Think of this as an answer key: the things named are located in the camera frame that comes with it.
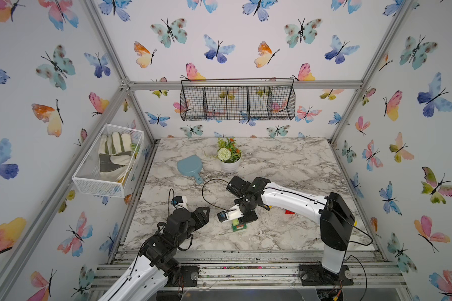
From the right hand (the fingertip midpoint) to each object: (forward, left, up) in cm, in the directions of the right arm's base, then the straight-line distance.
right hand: (240, 213), depth 81 cm
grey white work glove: (+14, +52, +20) cm, 57 cm away
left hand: (-1, +14, +4) cm, 14 cm away
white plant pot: (+27, +6, -3) cm, 28 cm away
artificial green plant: (+27, +7, +9) cm, 29 cm away
